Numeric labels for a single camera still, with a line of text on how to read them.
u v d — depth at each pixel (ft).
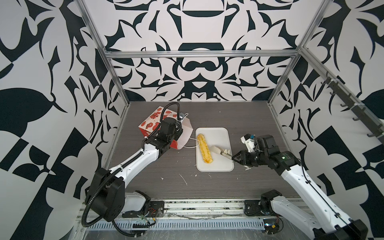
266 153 1.89
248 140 2.30
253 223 2.34
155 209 2.40
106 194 1.33
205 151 2.98
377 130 1.64
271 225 2.34
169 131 2.03
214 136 3.29
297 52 2.99
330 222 1.30
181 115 2.38
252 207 2.44
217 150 2.77
